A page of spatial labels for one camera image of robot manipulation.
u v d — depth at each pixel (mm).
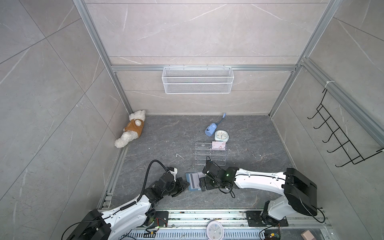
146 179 647
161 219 726
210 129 1041
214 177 625
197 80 1009
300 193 423
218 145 927
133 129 1009
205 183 730
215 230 686
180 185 729
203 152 958
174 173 791
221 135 1041
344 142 628
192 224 730
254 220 747
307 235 677
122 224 482
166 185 650
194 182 834
